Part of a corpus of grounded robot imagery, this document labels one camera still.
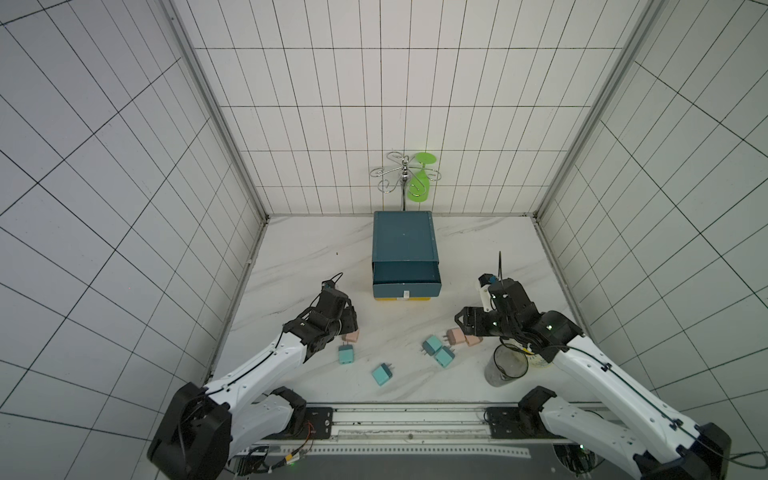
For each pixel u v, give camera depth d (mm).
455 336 852
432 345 848
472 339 854
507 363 802
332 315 667
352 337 854
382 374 795
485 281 694
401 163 978
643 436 416
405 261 795
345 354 837
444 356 832
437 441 712
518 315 562
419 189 896
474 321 660
